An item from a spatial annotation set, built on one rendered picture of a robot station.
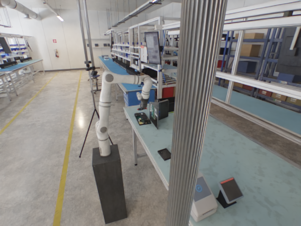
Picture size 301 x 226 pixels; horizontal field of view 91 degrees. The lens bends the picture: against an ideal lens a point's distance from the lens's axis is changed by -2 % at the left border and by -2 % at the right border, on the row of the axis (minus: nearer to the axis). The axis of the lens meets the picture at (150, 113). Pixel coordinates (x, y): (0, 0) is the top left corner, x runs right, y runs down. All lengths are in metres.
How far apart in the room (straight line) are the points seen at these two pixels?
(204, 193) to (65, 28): 12.33
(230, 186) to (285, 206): 0.33
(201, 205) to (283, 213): 0.44
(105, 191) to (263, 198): 1.25
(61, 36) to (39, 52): 1.80
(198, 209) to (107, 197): 1.08
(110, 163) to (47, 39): 11.74
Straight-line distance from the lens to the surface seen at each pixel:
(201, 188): 0.88
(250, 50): 5.24
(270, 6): 0.96
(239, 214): 1.01
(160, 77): 3.12
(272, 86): 1.34
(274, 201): 1.16
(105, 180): 1.57
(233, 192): 0.96
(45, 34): 12.76
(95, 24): 12.58
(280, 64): 2.74
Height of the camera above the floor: 1.78
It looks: 25 degrees down
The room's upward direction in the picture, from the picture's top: straight up
